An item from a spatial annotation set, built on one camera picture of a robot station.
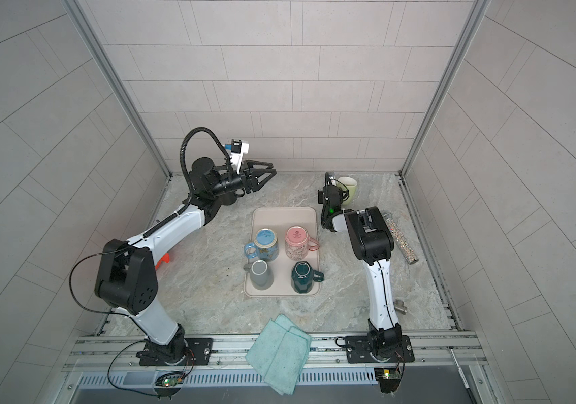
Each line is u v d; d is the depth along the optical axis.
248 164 0.70
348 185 1.01
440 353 0.71
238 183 0.68
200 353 0.71
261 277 0.78
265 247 0.82
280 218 1.03
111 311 0.80
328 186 0.91
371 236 0.60
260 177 0.74
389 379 0.68
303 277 0.75
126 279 0.45
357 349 0.71
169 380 0.64
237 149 0.65
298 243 0.83
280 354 0.70
